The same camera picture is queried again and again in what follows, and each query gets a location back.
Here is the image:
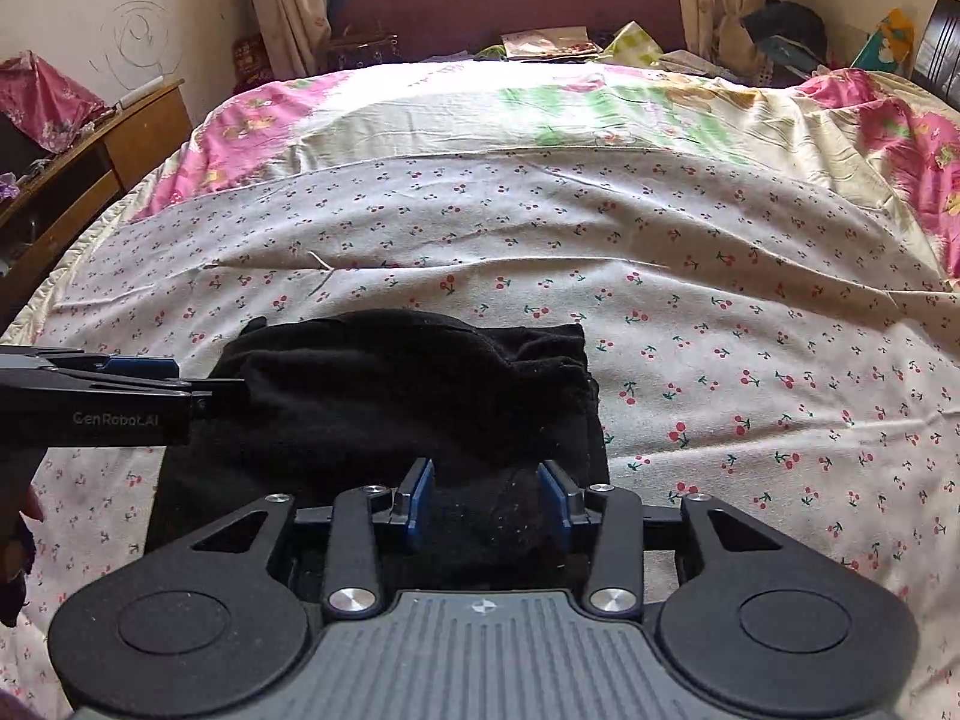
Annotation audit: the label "beige floral curtain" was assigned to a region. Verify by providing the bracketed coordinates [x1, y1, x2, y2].
[252, 0, 332, 80]

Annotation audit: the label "white paper roll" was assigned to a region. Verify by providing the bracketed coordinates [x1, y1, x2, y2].
[117, 75, 166, 110]

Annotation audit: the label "black pants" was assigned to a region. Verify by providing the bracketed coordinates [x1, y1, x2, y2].
[146, 310, 608, 590]

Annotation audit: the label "papers on bench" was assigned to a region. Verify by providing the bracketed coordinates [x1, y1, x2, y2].
[497, 19, 666, 70]

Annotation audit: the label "dark red box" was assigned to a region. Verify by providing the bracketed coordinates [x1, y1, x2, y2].
[231, 34, 275, 94]

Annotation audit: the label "pink floral cloth cover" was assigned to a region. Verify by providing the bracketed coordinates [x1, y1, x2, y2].
[0, 50, 112, 154]

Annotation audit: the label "maroon window bench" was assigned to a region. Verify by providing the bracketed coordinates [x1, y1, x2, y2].
[332, 0, 685, 62]

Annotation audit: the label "pink yellow floral quilt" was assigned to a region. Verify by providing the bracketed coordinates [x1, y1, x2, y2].
[3, 60, 958, 343]

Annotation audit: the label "wooden tv cabinet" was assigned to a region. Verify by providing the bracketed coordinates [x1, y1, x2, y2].
[2, 82, 192, 325]

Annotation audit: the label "cherry print white sheet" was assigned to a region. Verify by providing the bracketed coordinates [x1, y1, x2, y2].
[5, 149, 958, 718]

